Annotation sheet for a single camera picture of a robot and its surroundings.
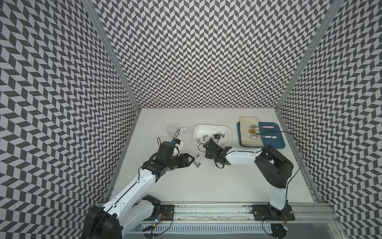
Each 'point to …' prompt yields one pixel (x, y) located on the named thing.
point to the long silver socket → (195, 163)
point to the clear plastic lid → (184, 132)
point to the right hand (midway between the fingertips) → (211, 153)
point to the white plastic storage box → (202, 133)
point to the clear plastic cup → (171, 130)
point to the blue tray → (271, 134)
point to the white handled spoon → (255, 136)
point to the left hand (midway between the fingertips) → (190, 161)
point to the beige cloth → (245, 121)
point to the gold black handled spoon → (252, 131)
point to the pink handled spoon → (253, 126)
